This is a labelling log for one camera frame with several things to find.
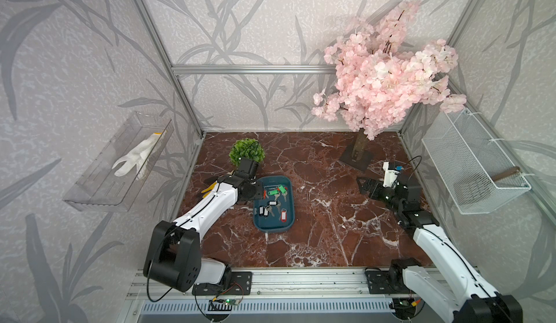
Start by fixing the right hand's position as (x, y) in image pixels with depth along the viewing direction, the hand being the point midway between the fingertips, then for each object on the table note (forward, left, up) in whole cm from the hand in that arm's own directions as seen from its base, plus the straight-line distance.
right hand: (365, 179), depth 82 cm
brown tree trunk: (+21, -4, -4) cm, 22 cm away
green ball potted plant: (+18, +48, -1) cm, 51 cm away
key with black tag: (-5, +40, -16) cm, 43 cm away
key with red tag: (-6, +32, -16) cm, 36 cm away
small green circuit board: (-37, +48, -15) cm, 63 cm away
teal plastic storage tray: (-6, +36, -16) cm, 40 cm away
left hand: (-1, +42, -7) cm, 42 cm away
